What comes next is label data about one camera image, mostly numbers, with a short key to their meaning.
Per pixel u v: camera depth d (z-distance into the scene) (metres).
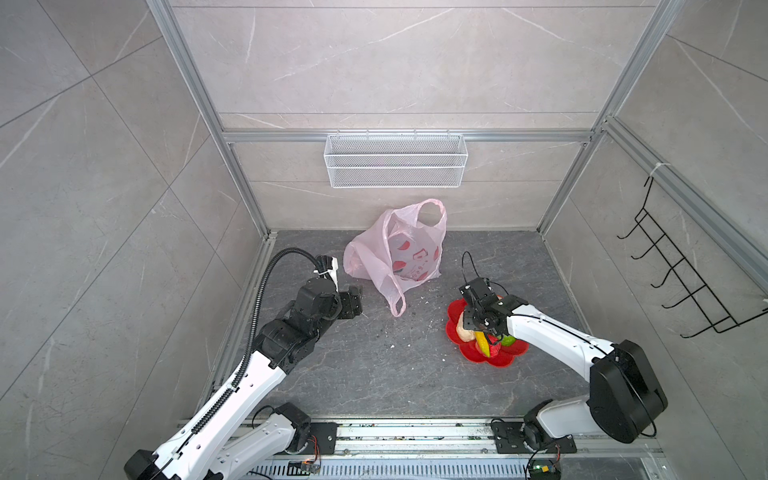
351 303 0.65
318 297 0.50
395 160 1.00
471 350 0.88
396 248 1.14
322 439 0.73
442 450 0.73
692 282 0.65
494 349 0.82
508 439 0.73
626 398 0.42
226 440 0.43
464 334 0.86
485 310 0.64
